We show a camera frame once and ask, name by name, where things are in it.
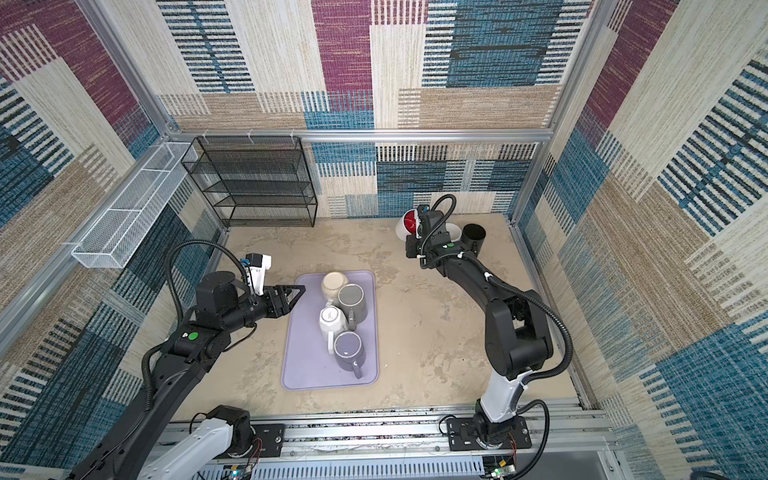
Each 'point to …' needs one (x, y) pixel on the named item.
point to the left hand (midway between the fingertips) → (298, 285)
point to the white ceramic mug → (409, 223)
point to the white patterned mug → (332, 320)
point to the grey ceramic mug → (351, 303)
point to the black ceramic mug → (472, 237)
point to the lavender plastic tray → (306, 362)
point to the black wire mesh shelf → (255, 181)
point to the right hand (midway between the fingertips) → (414, 243)
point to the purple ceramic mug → (349, 353)
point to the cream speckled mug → (331, 283)
